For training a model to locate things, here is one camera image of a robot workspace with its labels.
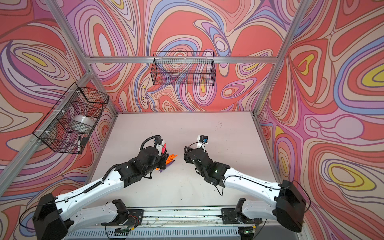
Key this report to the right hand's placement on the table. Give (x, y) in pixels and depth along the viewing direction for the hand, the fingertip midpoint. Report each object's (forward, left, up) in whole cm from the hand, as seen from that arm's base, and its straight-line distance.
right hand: (190, 151), depth 78 cm
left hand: (-1, +11, -1) cm, 11 cm away
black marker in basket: (+1, +54, +9) cm, 55 cm away
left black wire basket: (+7, +61, +14) cm, 63 cm away
